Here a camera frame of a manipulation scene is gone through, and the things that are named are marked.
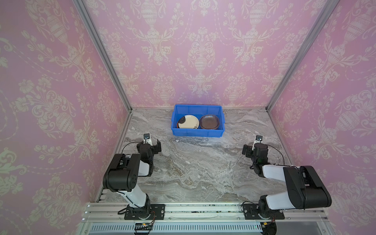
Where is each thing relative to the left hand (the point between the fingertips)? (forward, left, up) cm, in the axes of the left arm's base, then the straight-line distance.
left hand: (151, 141), depth 95 cm
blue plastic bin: (+30, -32, -2) cm, 44 cm away
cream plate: (+19, -24, -2) cm, 30 cm away
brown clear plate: (+20, -40, -3) cm, 45 cm away
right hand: (-3, -67, 0) cm, 67 cm away
